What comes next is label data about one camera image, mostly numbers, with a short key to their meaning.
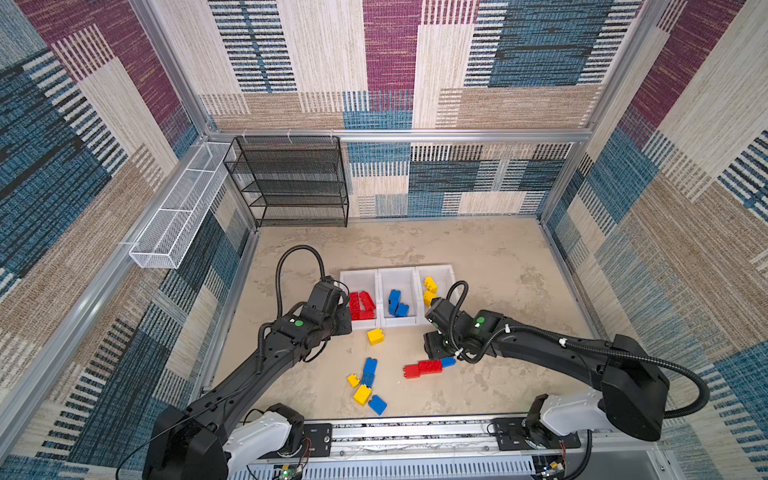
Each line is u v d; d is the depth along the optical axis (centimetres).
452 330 62
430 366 83
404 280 103
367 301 95
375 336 89
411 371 84
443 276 100
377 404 79
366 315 95
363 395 79
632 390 41
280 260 66
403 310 93
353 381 81
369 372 85
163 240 92
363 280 97
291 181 111
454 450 73
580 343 48
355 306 94
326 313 62
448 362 80
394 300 95
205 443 38
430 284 99
